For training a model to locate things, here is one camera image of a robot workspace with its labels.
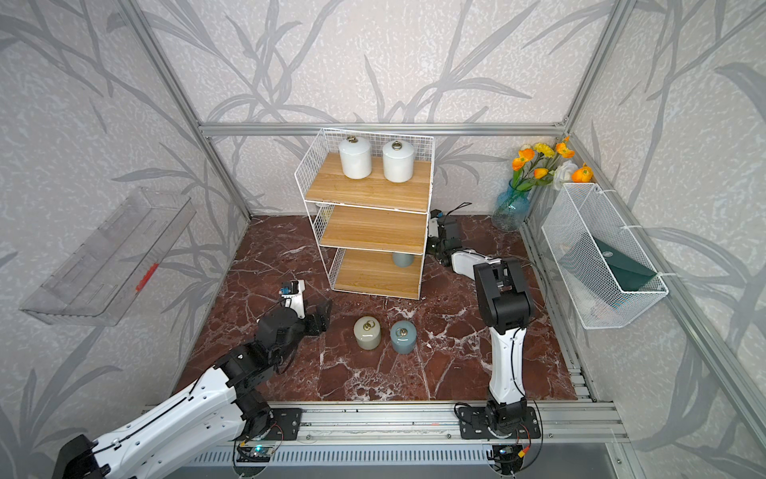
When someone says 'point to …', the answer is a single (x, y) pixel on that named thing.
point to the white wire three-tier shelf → (372, 234)
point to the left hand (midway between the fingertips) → (323, 303)
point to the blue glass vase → (511, 209)
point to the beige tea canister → (367, 332)
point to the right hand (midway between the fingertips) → (411, 237)
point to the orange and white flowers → (540, 164)
